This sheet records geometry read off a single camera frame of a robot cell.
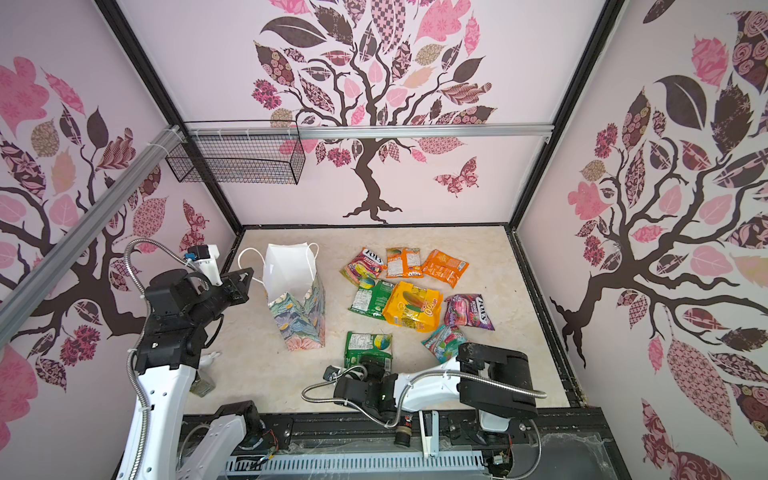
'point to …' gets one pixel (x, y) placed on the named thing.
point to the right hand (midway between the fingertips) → (357, 367)
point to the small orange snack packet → (403, 262)
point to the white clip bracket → (430, 443)
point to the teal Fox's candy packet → (444, 342)
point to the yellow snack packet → (414, 308)
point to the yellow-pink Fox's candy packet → (365, 264)
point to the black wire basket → (238, 152)
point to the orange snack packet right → (444, 267)
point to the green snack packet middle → (372, 301)
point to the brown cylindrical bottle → (404, 431)
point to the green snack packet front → (358, 344)
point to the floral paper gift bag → (295, 293)
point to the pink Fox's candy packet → (467, 310)
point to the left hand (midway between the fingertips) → (254, 275)
